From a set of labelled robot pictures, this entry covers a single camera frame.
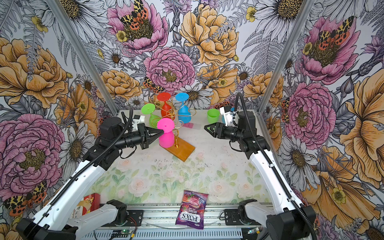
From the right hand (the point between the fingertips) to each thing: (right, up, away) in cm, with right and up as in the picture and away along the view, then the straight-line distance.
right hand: (207, 131), depth 70 cm
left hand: (-19, -2, -5) cm, 20 cm away
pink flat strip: (-10, +3, +41) cm, 42 cm away
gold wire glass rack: (-14, -13, +28) cm, 34 cm away
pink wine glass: (-19, -4, +2) cm, 19 cm away
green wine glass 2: (+6, +9, +31) cm, 33 cm away
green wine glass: (-30, +11, +8) cm, 33 cm away
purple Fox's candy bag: (-7, -39, +4) cm, 40 cm away
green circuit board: (-38, -47, +1) cm, 60 cm away
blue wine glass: (-12, +10, +17) cm, 23 cm away
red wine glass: (-20, +9, +8) cm, 23 cm away
